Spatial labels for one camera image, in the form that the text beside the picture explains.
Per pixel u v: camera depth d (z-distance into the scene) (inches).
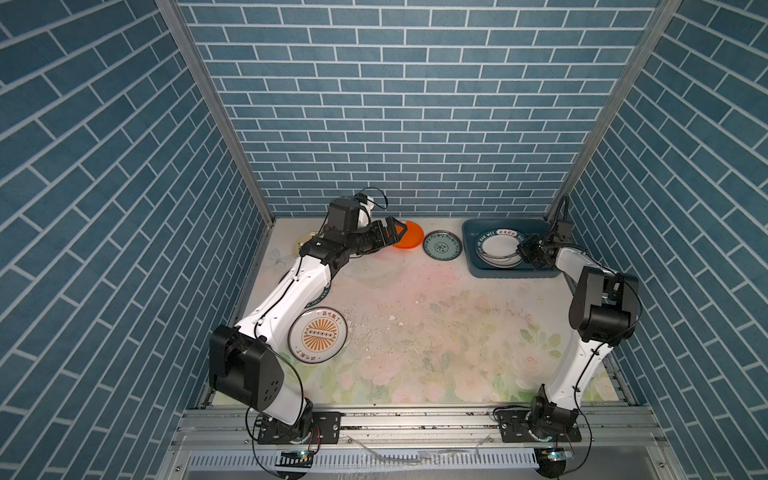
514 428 29.0
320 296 38.0
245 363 16.3
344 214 23.2
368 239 26.8
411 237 46.3
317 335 35.2
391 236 27.3
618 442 29.6
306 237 23.4
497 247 43.3
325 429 29.4
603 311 21.4
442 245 44.0
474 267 41.2
